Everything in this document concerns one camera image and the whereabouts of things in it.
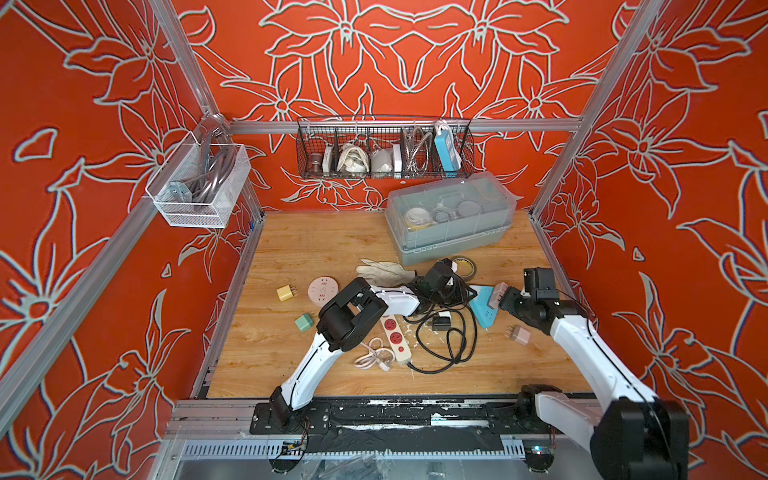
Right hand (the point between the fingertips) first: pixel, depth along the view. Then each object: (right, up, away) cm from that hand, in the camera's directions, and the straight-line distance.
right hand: (503, 299), depth 85 cm
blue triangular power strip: (-5, -5, +3) cm, 7 cm away
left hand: (-6, 0, +6) cm, 8 cm away
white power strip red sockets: (-31, -11, -1) cm, 33 cm away
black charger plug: (-18, -8, +2) cm, 19 cm away
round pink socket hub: (-55, +1, +9) cm, 56 cm away
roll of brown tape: (-6, +4, +16) cm, 17 cm away
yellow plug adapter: (-66, 0, +10) cm, 67 cm away
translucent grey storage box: (-20, +24, +10) cm, 33 cm away
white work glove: (-35, +5, +16) cm, 38 cm away
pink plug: (0, +1, +3) cm, 3 cm away
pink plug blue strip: (+4, -10, 0) cm, 11 cm away
